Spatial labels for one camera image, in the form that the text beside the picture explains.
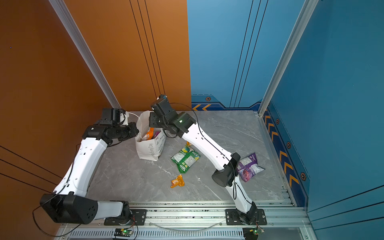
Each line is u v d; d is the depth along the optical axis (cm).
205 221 73
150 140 74
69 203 38
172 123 50
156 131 92
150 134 89
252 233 71
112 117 58
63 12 71
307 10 71
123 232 71
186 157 91
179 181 84
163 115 51
